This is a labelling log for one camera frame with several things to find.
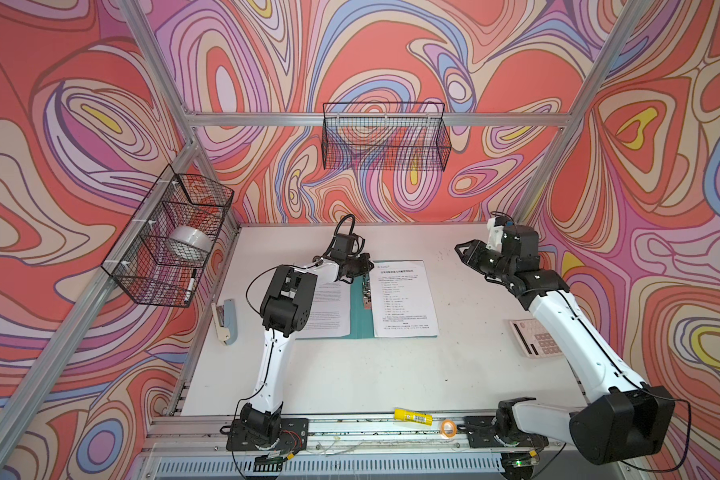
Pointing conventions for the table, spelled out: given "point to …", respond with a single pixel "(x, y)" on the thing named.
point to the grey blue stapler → (228, 319)
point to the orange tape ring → (448, 428)
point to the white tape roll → (192, 239)
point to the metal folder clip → (366, 292)
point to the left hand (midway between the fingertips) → (378, 262)
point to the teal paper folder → (362, 319)
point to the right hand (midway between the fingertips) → (460, 254)
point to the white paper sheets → (402, 301)
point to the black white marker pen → (190, 287)
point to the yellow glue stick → (400, 414)
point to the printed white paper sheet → (330, 314)
